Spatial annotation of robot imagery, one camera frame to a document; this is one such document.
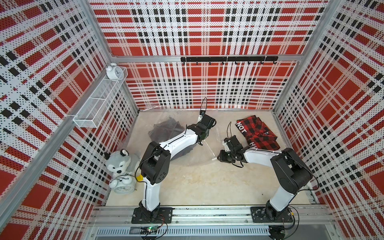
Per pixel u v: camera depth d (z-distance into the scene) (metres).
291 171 0.47
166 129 1.07
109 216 0.76
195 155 0.94
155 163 0.50
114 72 0.80
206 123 0.72
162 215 0.73
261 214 0.73
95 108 0.90
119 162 0.72
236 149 0.75
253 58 0.89
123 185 0.73
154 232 0.70
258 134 1.04
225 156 0.84
